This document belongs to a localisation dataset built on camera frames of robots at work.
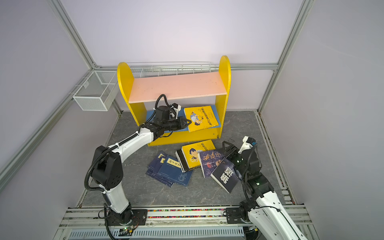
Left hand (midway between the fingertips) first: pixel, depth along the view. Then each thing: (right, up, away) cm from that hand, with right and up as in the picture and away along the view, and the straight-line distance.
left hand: (191, 123), depth 84 cm
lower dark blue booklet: (-23, -27, +4) cm, 35 cm away
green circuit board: (-32, -53, -12) cm, 63 cm away
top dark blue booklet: (-12, -27, +1) cm, 29 cm away
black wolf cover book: (+20, -30, 0) cm, 36 cm away
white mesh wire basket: (-62, +21, +13) cm, 66 cm away
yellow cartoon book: (-2, -20, +5) cm, 21 cm away
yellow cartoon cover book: (+6, +3, +7) cm, 9 cm away
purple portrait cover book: (+10, -22, +4) cm, 25 cm away
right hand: (+18, -11, -10) cm, 23 cm away
